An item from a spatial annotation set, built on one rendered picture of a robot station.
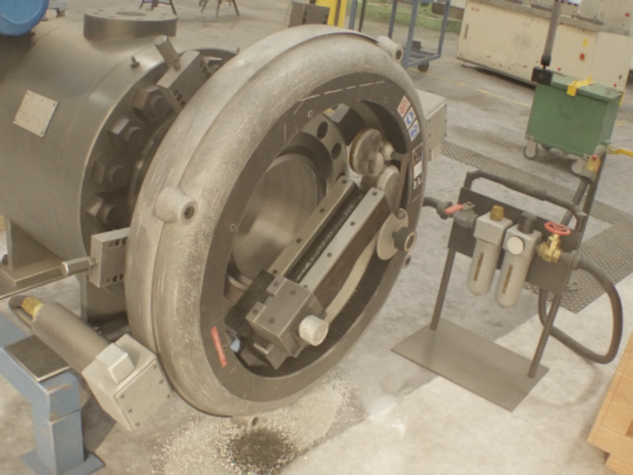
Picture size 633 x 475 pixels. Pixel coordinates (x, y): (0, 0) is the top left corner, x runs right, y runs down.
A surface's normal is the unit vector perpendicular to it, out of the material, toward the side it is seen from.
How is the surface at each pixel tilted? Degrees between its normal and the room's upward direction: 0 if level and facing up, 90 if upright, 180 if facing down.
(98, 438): 0
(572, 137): 90
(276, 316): 38
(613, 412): 90
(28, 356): 0
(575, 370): 0
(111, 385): 23
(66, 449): 90
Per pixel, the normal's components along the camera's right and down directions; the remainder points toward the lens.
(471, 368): 0.13, -0.90
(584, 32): -0.82, 0.14
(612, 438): -0.63, 0.25
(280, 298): -0.28, -0.55
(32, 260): 0.77, 0.36
